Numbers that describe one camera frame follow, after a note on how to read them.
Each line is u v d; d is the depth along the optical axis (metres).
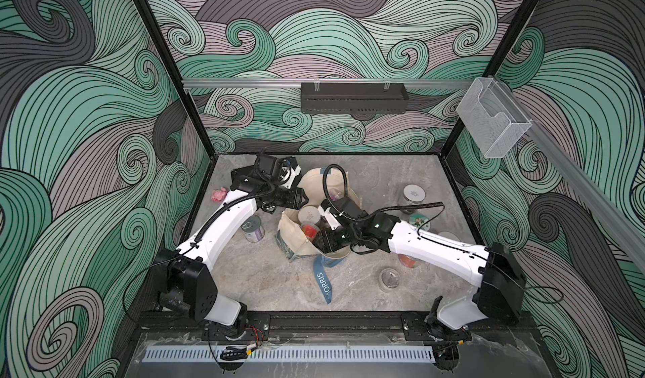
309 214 0.88
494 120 0.83
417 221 0.88
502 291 0.40
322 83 0.95
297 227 0.73
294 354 0.70
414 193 0.94
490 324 0.75
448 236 0.83
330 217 0.62
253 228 0.87
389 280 0.78
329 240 0.66
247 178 0.58
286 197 0.70
